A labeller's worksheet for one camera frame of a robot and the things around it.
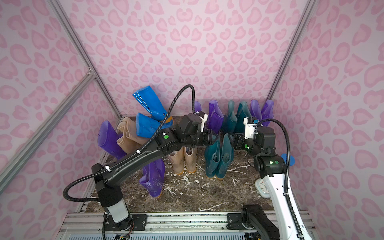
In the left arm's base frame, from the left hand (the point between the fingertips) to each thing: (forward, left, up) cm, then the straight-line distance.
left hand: (218, 137), depth 66 cm
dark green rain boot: (-6, +2, -8) cm, 10 cm away
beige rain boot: (-4, +19, -12) cm, 23 cm away
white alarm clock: (-12, -26, -31) cm, 42 cm away
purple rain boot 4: (+5, +54, -7) cm, 55 cm away
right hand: (+4, -7, -3) cm, 9 cm away
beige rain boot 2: (-4, +13, -9) cm, 17 cm away
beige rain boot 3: (+17, +48, -7) cm, 52 cm away
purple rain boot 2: (+19, -1, -7) cm, 20 cm away
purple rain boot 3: (+28, -26, -10) cm, 39 cm away
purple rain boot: (+31, +9, -9) cm, 34 cm away
